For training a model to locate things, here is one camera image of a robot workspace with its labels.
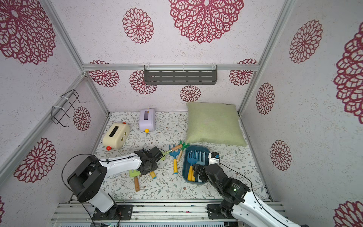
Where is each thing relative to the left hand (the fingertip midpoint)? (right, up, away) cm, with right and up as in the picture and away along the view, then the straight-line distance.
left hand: (152, 168), depth 90 cm
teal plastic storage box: (+21, +3, -3) cm, 21 cm away
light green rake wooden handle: (+12, +10, +7) cm, 17 cm away
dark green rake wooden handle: (+21, +13, +10) cm, 26 cm away
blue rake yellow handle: (+23, +6, +2) cm, 24 cm away
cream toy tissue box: (-26, +21, +5) cm, 33 cm away
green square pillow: (+41, +29, +7) cm, 51 cm away
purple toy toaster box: (-6, +30, +12) cm, 33 cm away
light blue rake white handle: (+29, +5, +1) cm, 30 cm away
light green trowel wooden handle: (-10, -2, -2) cm, 11 cm away
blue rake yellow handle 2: (+26, +5, 0) cm, 26 cm away
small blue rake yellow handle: (+14, +8, +7) cm, 17 cm away
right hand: (+27, +5, -13) cm, 31 cm away
